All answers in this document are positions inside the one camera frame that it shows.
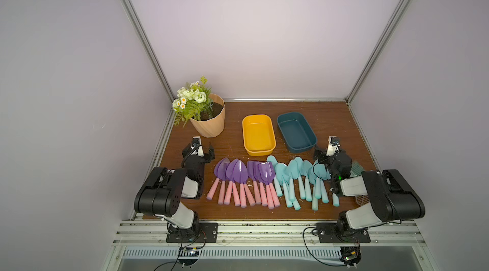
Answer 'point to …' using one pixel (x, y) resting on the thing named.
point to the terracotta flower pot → (212, 123)
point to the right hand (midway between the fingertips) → (330, 140)
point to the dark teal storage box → (297, 133)
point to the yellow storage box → (258, 135)
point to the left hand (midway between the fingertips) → (202, 141)
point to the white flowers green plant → (194, 101)
